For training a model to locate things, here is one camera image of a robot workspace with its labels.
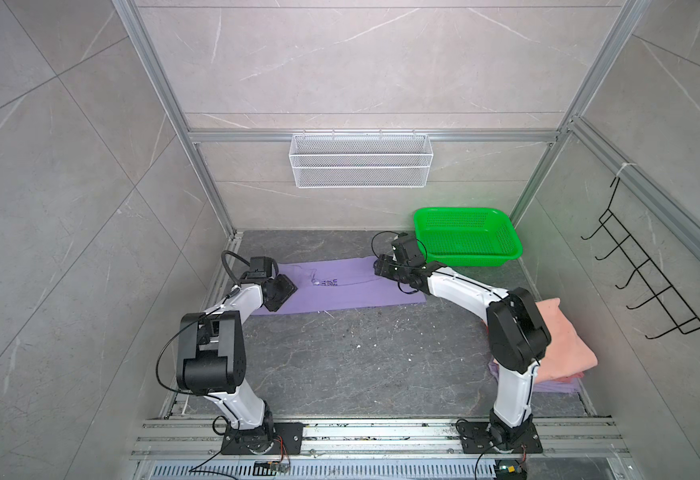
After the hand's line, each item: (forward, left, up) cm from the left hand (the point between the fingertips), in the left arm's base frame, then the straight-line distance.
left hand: (291, 282), depth 96 cm
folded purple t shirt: (-34, -73, -5) cm, 81 cm away
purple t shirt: (+3, -16, -7) cm, 17 cm away
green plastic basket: (+24, -67, -6) cm, 71 cm away
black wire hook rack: (-29, -87, +26) cm, 96 cm away
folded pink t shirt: (-27, -79, 0) cm, 83 cm away
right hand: (+3, -29, +5) cm, 30 cm away
